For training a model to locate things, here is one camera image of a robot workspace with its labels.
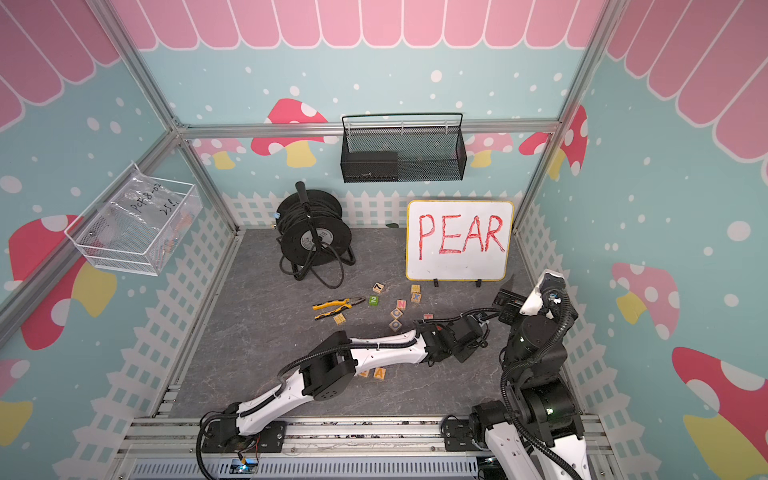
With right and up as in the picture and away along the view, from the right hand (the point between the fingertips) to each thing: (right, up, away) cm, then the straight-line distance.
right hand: (534, 283), depth 61 cm
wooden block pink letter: (-26, -10, +36) cm, 46 cm away
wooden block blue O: (-28, -16, +32) cm, 45 cm away
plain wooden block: (-46, -14, +33) cm, 58 cm away
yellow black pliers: (-44, -9, +36) cm, 58 cm away
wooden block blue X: (-22, -8, +39) cm, 45 cm away
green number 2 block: (-36, -9, +38) cm, 53 cm away
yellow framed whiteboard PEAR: (-6, +11, +37) cm, 39 cm away
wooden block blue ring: (-28, -13, +34) cm, 46 cm away
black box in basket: (-36, +33, +30) cm, 58 cm away
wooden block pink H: (-18, -13, +34) cm, 40 cm away
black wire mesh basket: (-26, +41, +35) cm, 60 cm away
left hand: (-7, -20, +30) cm, 36 cm away
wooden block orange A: (-33, -27, +22) cm, 48 cm away
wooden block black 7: (-34, -5, +42) cm, 54 cm away
